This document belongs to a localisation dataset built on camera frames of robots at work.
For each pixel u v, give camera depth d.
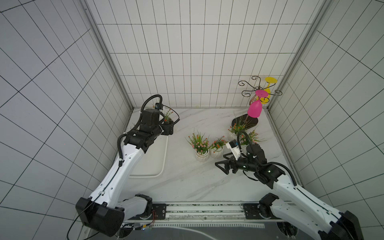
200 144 0.83
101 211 0.36
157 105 0.62
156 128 0.61
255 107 0.91
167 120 0.78
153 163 0.83
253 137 0.86
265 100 0.79
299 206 0.47
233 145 0.67
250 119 1.06
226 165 0.66
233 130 0.92
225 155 0.78
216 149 0.82
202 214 0.73
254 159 0.57
